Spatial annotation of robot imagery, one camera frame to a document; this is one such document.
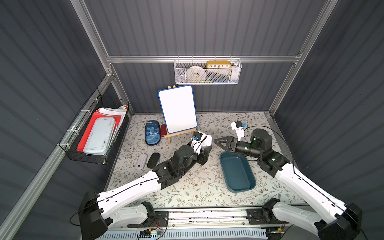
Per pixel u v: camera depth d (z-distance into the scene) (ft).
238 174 2.87
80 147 2.18
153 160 3.11
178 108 2.93
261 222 2.37
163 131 3.37
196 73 2.76
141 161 3.00
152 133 3.44
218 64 2.85
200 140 1.96
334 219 1.29
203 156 1.97
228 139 1.97
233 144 1.96
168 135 3.24
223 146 1.96
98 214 1.28
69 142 1.97
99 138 2.19
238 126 2.10
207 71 2.94
